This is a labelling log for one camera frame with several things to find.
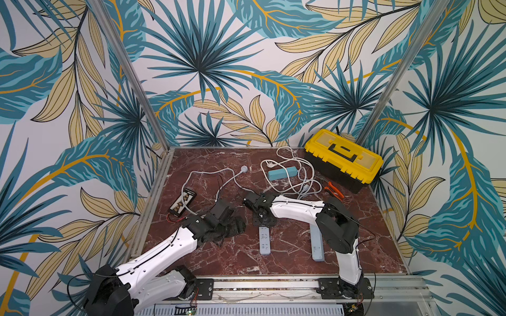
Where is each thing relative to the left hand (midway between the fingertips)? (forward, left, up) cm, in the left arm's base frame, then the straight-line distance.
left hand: (237, 231), depth 79 cm
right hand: (+8, -9, -9) cm, 16 cm away
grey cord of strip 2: (+26, -32, -7) cm, 42 cm away
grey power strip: (-1, -11, -7) cm, 13 cm away
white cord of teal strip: (+45, -24, -5) cm, 51 cm away
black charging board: (+14, +29, -7) cm, 33 cm away
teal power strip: (+33, -21, -5) cm, 40 cm away
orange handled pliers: (+25, -48, -8) cm, 54 cm away
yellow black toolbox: (+33, -47, +7) cm, 58 cm away
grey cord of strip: (+36, 0, -6) cm, 37 cm away
